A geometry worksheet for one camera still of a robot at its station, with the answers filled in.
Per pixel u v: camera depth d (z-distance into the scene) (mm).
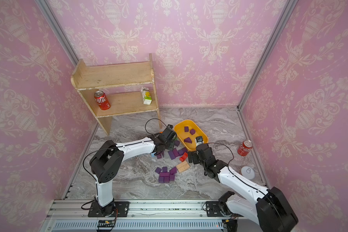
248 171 811
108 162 496
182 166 877
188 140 985
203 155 641
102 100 836
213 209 730
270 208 398
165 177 824
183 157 920
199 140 748
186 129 1052
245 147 857
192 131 1029
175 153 939
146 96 916
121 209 745
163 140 728
